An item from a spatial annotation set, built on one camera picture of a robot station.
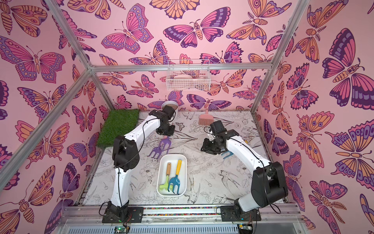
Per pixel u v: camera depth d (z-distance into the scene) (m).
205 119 1.18
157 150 1.01
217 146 0.70
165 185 0.80
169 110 0.79
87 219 0.73
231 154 0.95
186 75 0.95
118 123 1.10
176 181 0.84
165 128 0.82
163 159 0.88
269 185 0.42
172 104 1.14
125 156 0.57
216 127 0.69
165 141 0.93
